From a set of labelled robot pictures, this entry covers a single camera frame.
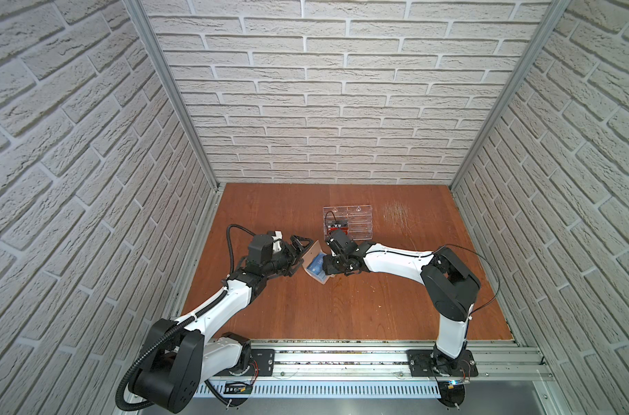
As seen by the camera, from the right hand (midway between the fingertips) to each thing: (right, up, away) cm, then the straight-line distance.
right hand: (332, 264), depth 92 cm
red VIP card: (+5, +12, +8) cm, 16 cm away
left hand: (-6, +8, -11) cm, 15 cm away
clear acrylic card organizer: (+11, +16, +9) cm, 22 cm away
